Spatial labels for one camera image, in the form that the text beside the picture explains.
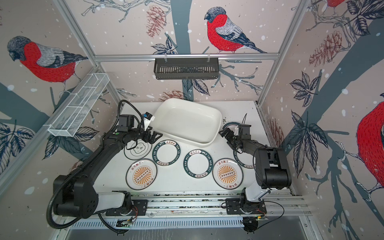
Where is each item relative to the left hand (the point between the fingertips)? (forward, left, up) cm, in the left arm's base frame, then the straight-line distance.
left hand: (155, 130), depth 82 cm
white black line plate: (-2, +12, -18) cm, 22 cm away
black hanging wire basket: (+46, -19, +11) cm, 51 cm away
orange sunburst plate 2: (-18, -42, -19) cm, 49 cm away
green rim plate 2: (-12, -24, -18) cm, 33 cm away
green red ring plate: (+15, -50, -17) cm, 55 cm away
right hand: (+3, -41, -13) cm, 43 cm away
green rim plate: (-4, -4, -19) cm, 20 cm away
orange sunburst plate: (-18, +9, -19) cm, 28 cm away
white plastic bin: (+20, -18, -16) cm, 32 cm away
